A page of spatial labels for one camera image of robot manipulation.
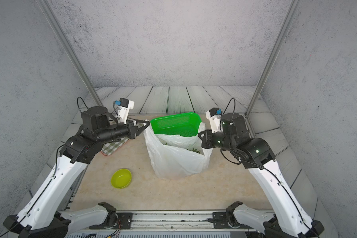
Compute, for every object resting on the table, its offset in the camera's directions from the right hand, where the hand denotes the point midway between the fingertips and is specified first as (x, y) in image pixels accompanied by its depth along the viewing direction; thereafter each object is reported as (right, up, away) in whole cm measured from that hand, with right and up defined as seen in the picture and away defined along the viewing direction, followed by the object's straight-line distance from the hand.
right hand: (199, 135), depth 61 cm
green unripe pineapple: (-1, -9, +15) cm, 18 cm away
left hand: (-19, +4, -2) cm, 20 cm away
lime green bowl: (-42, -27, +25) cm, 56 cm away
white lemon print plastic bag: (-11, -11, +8) cm, 17 cm away
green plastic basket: (-5, +4, +56) cm, 56 cm away
